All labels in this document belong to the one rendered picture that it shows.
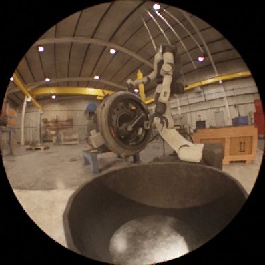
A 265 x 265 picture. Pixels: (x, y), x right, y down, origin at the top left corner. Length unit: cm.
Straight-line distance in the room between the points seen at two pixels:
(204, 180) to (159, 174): 15
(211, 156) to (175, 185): 47
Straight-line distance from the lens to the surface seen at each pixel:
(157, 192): 35
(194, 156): 74
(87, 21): 852
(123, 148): 92
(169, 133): 84
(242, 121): 156
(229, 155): 140
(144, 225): 40
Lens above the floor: 47
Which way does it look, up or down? 1 degrees up
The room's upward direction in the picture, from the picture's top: 4 degrees counter-clockwise
